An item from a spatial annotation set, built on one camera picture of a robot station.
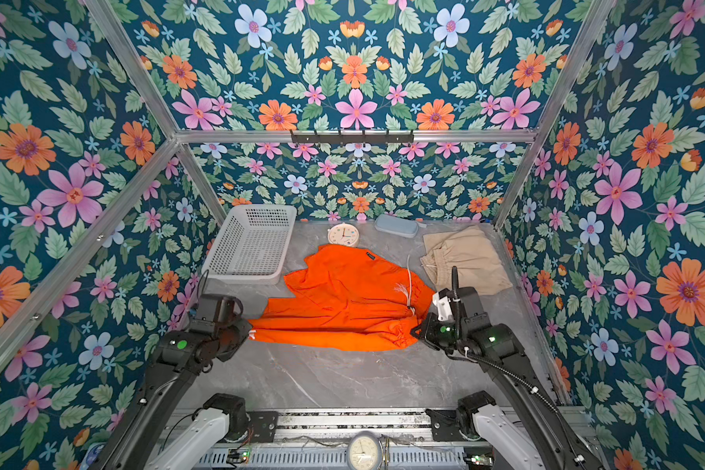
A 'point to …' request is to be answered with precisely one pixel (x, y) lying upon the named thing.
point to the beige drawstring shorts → (468, 251)
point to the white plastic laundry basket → (253, 246)
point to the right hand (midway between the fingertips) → (410, 330)
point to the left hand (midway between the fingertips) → (253, 321)
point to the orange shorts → (348, 300)
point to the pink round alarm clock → (344, 234)
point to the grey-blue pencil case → (397, 224)
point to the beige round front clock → (363, 451)
